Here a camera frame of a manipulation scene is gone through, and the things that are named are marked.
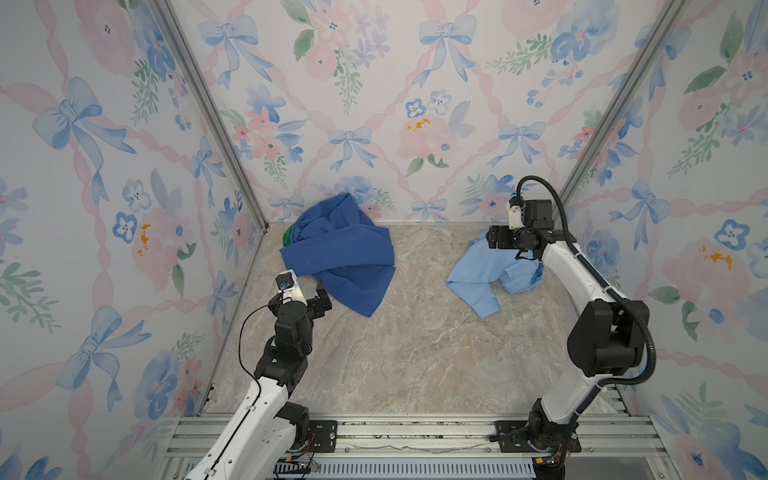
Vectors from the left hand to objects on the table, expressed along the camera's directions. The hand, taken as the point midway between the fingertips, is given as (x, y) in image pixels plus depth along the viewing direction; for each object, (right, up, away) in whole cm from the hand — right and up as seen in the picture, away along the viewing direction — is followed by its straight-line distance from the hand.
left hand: (303, 282), depth 77 cm
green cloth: (-17, +15, +40) cm, 46 cm away
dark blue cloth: (+4, +11, +29) cm, 31 cm away
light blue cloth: (+53, +3, +25) cm, 59 cm away
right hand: (+56, +13, +14) cm, 59 cm away
